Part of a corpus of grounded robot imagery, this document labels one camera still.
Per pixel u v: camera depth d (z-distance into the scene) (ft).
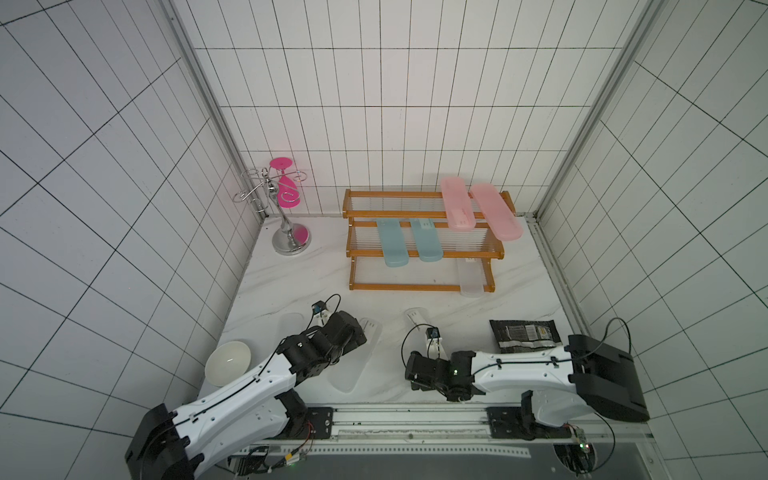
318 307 2.37
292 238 3.66
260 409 1.95
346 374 2.67
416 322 2.95
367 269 3.48
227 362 2.67
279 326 2.93
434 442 2.34
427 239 3.05
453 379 1.88
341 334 1.98
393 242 2.97
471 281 3.18
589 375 1.37
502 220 2.56
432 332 2.43
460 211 2.63
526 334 2.87
